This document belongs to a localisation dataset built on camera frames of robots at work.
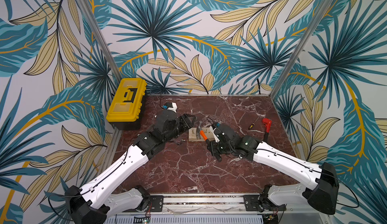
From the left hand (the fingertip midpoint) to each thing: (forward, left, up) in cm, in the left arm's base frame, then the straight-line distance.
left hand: (193, 120), depth 69 cm
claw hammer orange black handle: (+4, -3, -16) cm, 17 cm away
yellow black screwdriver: (+16, -39, -28) cm, 50 cm away
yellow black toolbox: (+15, +40, -14) cm, 45 cm away
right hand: (-6, -7, -14) cm, 17 cm away
